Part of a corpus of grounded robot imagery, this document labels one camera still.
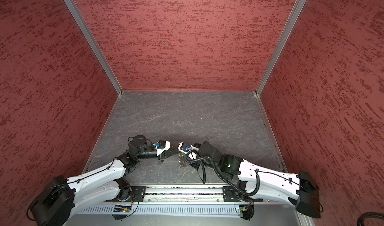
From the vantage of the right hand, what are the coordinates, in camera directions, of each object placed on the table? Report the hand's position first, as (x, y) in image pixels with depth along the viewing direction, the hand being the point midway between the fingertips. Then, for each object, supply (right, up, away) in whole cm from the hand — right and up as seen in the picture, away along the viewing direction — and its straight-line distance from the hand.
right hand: (184, 153), depth 71 cm
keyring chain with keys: (-2, -3, -1) cm, 4 cm away
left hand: (-3, 0, +2) cm, 4 cm away
